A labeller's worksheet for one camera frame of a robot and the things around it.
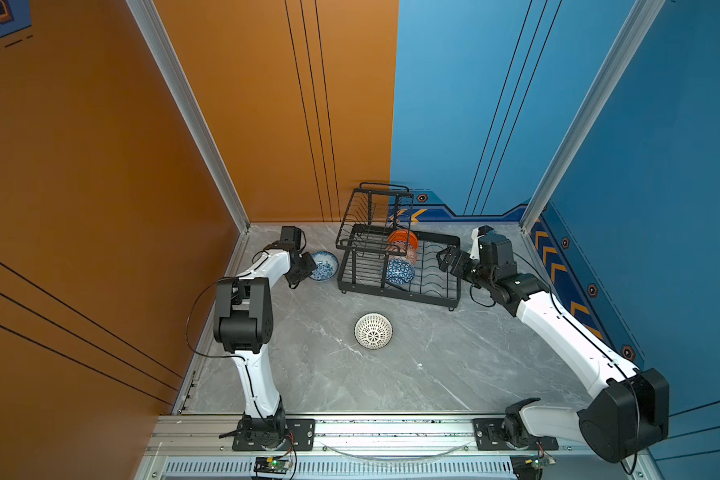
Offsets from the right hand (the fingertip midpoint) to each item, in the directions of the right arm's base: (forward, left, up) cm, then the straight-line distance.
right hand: (445, 259), depth 82 cm
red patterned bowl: (+1, +12, +3) cm, 12 cm away
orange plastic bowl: (+24, +8, -16) cm, 30 cm away
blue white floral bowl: (+13, +37, -19) cm, 43 cm away
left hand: (+10, +42, -16) cm, 46 cm away
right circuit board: (-45, -16, -23) cm, 53 cm away
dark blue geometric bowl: (+10, +11, -18) cm, 24 cm away
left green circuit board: (-44, +46, -23) cm, 68 cm away
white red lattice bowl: (-12, +20, -20) cm, 31 cm away
